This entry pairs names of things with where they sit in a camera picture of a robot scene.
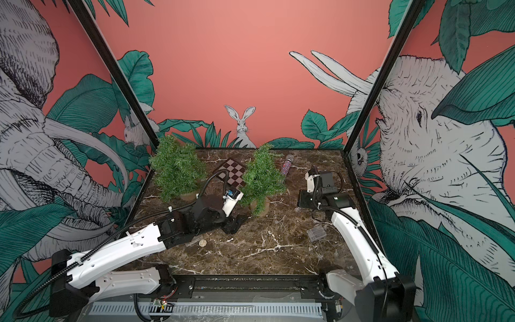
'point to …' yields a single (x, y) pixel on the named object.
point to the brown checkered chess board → (236, 172)
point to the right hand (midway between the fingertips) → (297, 193)
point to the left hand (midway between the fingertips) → (243, 210)
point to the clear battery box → (316, 233)
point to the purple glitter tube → (286, 167)
